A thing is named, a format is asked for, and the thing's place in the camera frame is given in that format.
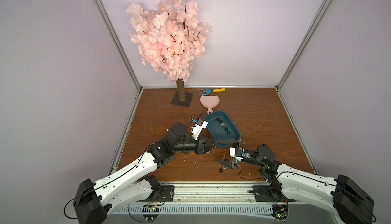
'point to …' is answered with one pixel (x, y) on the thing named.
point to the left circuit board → (150, 208)
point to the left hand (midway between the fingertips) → (216, 147)
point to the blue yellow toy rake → (208, 90)
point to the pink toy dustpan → (210, 102)
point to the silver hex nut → (222, 124)
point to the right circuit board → (280, 212)
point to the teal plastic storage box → (222, 129)
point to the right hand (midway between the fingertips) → (218, 147)
